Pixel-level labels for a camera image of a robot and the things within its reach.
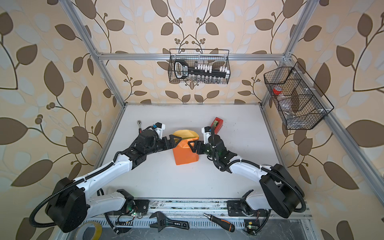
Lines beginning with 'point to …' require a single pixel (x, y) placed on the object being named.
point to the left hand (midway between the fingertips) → (178, 139)
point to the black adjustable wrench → (163, 222)
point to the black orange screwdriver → (222, 223)
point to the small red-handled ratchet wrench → (139, 122)
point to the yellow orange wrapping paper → (183, 152)
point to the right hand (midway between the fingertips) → (192, 144)
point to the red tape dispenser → (217, 123)
